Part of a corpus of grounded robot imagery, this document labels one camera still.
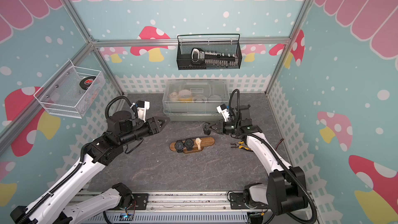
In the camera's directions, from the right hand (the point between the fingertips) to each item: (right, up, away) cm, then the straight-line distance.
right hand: (208, 127), depth 77 cm
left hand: (-18, +3, -11) cm, 21 cm away
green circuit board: (-38, -41, -6) cm, 56 cm away
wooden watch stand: (-1, -9, +10) cm, 13 cm away
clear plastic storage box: (-10, +15, +17) cm, 25 cm away
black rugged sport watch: (-15, -11, +6) cm, 20 cm away
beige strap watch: (-5, -8, +8) cm, 13 cm away
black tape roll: (-62, +23, +1) cm, 66 cm away
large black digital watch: (-10, -9, +7) cm, 15 cm away
